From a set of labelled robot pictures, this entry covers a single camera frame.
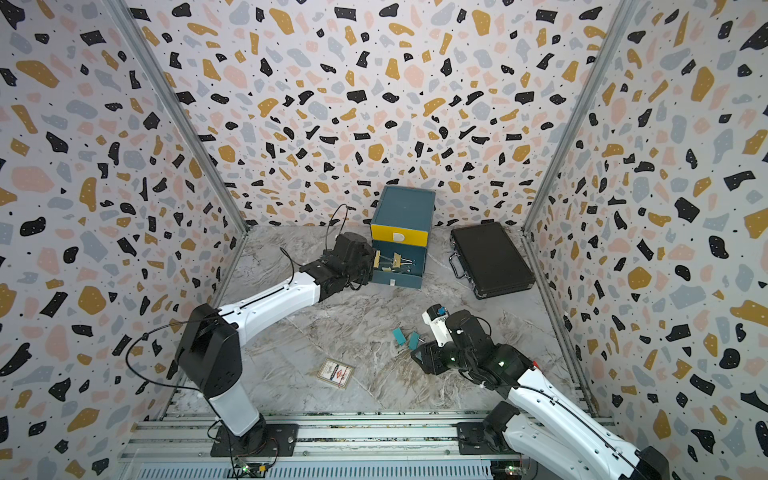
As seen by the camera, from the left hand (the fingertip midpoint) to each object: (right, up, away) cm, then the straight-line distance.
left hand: (381, 250), depth 86 cm
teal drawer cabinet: (+5, +9, +7) cm, 12 cm away
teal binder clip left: (+5, -27, +7) cm, 28 cm away
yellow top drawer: (+5, +5, +8) cm, 11 cm away
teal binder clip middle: (+10, -28, +6) cm, 30 cm away
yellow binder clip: (+4, -3, +17) cm, 18 cm away
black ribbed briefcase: (+37, -3, +21) cm, 42 cm away
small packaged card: (-13, -34, -2) cm, 37 cm away
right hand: (+10, -26, -11) cm, 30 cm away
